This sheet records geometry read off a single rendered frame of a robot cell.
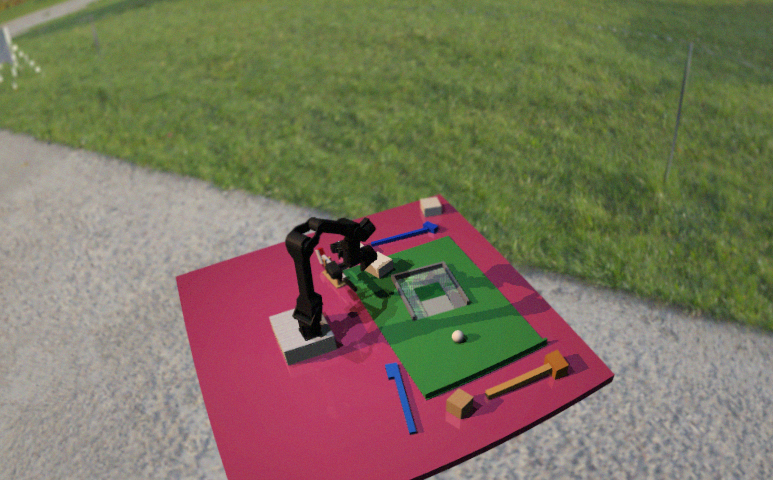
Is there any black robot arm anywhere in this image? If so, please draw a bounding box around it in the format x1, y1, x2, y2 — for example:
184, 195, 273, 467
285, 217, 376, 341

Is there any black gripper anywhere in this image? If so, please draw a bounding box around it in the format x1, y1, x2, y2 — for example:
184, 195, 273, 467
325, 245, 378, 282

